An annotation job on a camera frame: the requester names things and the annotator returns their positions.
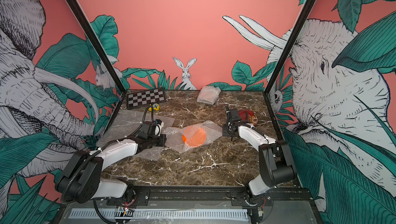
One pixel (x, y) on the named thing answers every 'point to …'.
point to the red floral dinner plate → (248, 115)
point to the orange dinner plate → (194, 136)
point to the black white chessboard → (143, 98)
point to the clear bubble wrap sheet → (126, 122)
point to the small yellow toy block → (155, 106)
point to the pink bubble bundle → (174, 135)
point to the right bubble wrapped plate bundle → (209, 94)
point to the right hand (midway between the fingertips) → (226, 128)
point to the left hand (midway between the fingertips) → (167, 136)
